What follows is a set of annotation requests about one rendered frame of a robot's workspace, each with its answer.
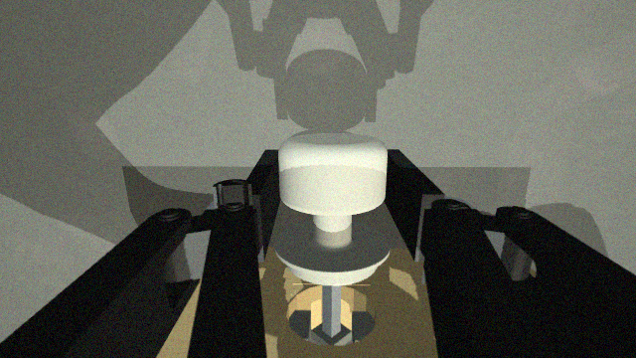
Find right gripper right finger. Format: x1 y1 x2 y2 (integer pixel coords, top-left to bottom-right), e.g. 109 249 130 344
384 149 636 358

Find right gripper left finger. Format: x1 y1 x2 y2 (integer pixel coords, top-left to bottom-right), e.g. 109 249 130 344
0 149 281 358

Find white door knob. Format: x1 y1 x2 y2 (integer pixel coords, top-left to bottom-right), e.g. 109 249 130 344
274 133 391 338

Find tan wooden block with round hole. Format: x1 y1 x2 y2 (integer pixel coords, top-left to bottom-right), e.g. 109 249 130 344
156 247 438 358

